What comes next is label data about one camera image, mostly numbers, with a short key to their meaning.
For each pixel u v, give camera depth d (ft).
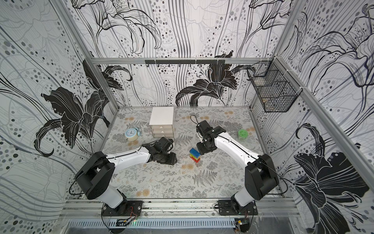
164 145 2.31
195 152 2.76
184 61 2.95
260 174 1.41
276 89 2.87
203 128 2.18
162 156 2.38
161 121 2.99
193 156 2.84
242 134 3.16
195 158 2.83
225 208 2.34
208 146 2.28
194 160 2.89
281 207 2.41
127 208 2.32
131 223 2.27
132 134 3.22
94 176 1.45
